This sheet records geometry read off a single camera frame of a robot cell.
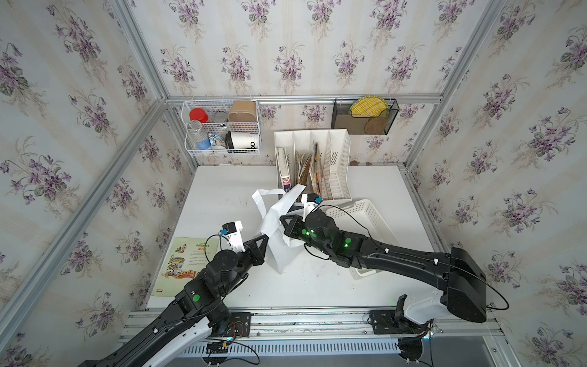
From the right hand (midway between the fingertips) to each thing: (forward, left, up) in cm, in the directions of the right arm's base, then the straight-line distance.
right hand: (280, 219), depth 72 cm
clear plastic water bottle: (+35, +35, +5) cm, 49 cm away
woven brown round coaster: (+46, -39, +3) cm, 61 cm away
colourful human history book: (+26, -12, -3) cm, 28 cm away
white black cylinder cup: (+34, +18, +4) cm, 39 cm away
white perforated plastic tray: (+16, -33, -23) cm, 43 cm away
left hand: (-7, +2, -2) cm, 7 cm away
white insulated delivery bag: (+6, +2, 0) cm, 6 cm away
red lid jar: (+43, +36, +10) cm, 57 cm away
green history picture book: (-4, +38, -23) cm, 45 cm away
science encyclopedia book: (+22, 0, 0) cm, 22 cm away
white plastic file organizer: (+45, -23, -10) cm, 51 cm away
